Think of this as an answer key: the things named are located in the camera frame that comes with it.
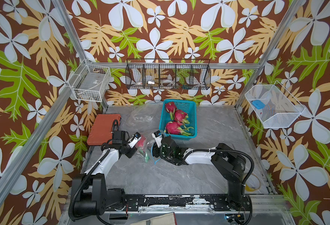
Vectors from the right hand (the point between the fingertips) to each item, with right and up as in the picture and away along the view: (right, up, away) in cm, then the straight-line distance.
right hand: (149, 145), depth 87 cm
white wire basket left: (-37, +39, -2) cm, 53 cm away
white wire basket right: (+75, +17, -5) cm, 77 cm away
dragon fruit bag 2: (+22, +18, +14) cm, 32 cm away
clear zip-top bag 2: (+2, -5, -8) cm, 10 cm away
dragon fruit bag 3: (+15, +26, +18) cm, 34 cm away
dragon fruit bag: (-4, -4, +1) cm, 6 cm away
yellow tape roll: (+62, -22, -5) cm, 66 cm away
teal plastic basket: (+18, +9, +6) cm, 21 cm away
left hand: (-11, -1, +3) cm, 12 cm away
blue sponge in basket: (+69, +26, 0) cm, 73 cm away
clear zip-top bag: (-6, +17, +12) cm, 22 cm away
